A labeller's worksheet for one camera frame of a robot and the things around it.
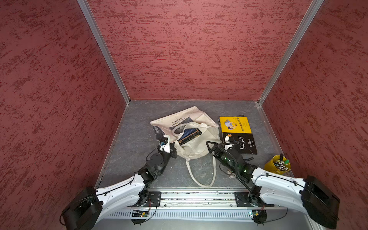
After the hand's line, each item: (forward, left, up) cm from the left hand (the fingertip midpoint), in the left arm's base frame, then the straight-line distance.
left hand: (174, 140), depth 78 cm
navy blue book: (+13, -7, -11) cm, 18 cm away
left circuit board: (-32, +17, -19) cm, 41 cm away
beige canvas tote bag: (+15, +2, -6) cm, 16 cm away
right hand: (-2, -19, -5) cm, 20 cm away
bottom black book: (+11, -9, -15) cm, 21 cm away
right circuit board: (-33, -44, -18) cm, 58 cm away
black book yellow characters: (+7, -45, -12) cm, 47 cm away
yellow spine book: (+21, -42, -14) cm, 49 cm away
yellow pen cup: (-12, -55, -3) cm, 56 cm away
